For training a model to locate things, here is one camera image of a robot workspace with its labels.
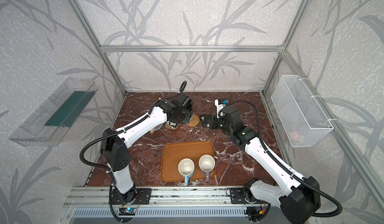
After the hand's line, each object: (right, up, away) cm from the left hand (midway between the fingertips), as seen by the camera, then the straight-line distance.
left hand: (188, 115), depth 85 cm
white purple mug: (+10, -27, -2) cm, 29 cm away
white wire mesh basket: (+50, 0, -23) cm, 55 cm away
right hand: (+10, +2, -9) cm, 14 cm away
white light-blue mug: (-1, -29, -3) cm, 29 cm away
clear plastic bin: (-58, -2, -22) cm, 62 cm away
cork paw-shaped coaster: (-12, -8, +7) cm, 16 cm away
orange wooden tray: (-10, -23, +4) cm, 25 cm away
